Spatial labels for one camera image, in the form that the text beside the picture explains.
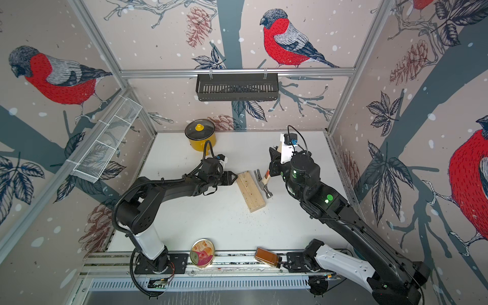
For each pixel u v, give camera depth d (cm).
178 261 74
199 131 105
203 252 73
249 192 90
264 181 75
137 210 48
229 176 84
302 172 43
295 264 73
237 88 105
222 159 87
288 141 51
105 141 88
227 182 83
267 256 73
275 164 55
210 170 75
